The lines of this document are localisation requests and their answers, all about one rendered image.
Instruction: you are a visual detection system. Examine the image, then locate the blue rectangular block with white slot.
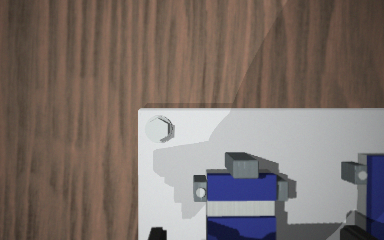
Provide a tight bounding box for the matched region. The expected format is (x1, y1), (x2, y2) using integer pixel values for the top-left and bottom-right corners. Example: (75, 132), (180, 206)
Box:
(206, 169), (276, 240)

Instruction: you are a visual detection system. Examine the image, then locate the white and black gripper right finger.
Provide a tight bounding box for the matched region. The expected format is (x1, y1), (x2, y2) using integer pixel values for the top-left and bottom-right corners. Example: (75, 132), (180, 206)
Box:
(340, 225), (379, 240)

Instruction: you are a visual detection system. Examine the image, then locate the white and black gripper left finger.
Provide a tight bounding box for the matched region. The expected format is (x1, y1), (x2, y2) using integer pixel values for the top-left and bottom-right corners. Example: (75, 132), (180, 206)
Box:
(148, 227), (167, 240)

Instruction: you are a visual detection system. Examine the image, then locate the blue metal plate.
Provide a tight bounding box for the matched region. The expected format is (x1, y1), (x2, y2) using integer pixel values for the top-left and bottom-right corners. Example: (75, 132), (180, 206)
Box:
(357, 153), (384, 240)

